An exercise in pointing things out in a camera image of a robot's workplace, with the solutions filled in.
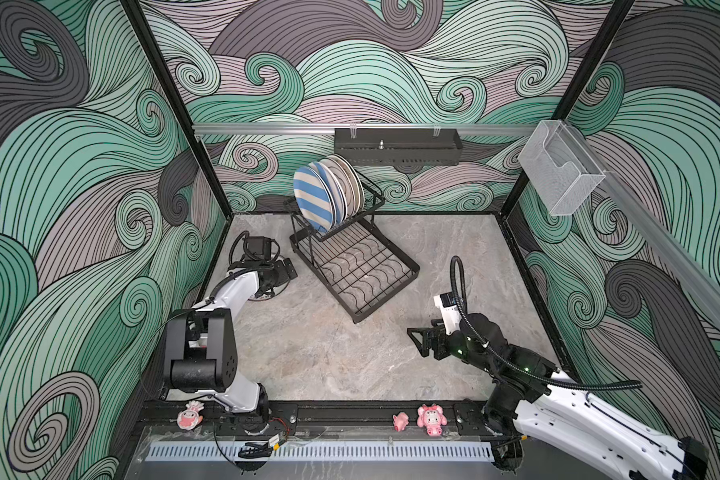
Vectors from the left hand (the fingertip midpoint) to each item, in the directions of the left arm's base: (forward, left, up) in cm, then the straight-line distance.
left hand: (281, 273), depth 93 cm
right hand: (-21, -40, +8) cm, 46 cm away
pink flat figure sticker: (-39, +16, -5) cm, 43 cm away
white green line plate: (+14, -22, +27) cm, 38 cm away
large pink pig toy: (-38, -43, -4) cm, 58 cm away
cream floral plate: (+29, -23, +19) cm, 41 cm away
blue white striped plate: (+12, -11, +21) cm, 27 cm away
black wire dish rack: (+10, -24, -6) cm, 27 cm away
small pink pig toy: (-39, -35, -5) cm, 53 cm away
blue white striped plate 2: (+10, -17, +25) cm, 32 cm away
